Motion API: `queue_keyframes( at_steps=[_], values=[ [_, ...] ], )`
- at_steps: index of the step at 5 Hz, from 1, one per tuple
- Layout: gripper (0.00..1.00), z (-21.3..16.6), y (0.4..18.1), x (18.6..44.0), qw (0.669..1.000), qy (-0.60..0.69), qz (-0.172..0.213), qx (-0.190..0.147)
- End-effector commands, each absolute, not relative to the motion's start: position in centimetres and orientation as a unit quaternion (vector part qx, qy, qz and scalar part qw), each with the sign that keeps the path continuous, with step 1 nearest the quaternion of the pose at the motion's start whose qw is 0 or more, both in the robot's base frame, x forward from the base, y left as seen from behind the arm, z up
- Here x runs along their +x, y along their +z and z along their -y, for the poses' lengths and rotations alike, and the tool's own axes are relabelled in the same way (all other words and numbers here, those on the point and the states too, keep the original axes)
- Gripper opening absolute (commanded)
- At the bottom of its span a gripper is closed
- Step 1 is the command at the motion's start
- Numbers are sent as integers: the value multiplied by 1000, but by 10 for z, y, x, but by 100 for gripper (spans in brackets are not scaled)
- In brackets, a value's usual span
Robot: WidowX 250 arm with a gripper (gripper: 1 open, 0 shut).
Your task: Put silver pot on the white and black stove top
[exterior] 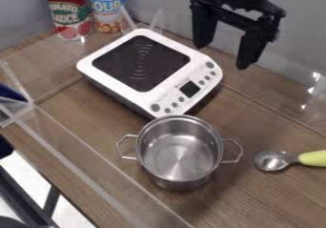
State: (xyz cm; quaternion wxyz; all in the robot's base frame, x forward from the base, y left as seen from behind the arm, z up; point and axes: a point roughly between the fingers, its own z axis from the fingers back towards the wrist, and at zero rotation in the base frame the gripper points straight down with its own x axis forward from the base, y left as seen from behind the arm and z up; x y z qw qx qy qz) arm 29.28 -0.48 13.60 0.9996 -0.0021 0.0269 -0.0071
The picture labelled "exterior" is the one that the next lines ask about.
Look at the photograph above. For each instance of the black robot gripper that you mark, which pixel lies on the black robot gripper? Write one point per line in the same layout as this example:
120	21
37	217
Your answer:
257	17

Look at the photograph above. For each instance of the silver steel pot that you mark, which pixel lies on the silver steel pot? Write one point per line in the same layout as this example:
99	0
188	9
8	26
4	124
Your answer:
179	150

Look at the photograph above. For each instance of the white and black induction stove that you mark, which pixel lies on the white and black induction stove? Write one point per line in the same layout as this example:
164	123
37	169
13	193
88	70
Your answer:
151	73

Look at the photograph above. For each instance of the alphabet soup can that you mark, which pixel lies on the alphabet soup can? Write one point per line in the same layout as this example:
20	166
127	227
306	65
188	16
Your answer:
107	15

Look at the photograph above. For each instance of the tomato sauce can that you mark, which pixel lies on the tomato sauce can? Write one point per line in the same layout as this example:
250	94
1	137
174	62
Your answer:
71	18

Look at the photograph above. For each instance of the dark blue object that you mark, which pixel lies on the dark blue object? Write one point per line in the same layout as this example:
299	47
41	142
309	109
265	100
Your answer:
9	93

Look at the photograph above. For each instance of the clear acrylic barrier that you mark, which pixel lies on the clear acrylic barrier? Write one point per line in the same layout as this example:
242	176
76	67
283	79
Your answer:
64	130

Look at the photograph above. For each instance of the spoon with yellow handle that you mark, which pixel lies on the spoon with yellow handle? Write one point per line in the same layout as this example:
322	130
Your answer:
273	161

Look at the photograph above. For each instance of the black table leg frame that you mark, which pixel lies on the black table leg frame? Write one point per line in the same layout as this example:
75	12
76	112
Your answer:
32	215

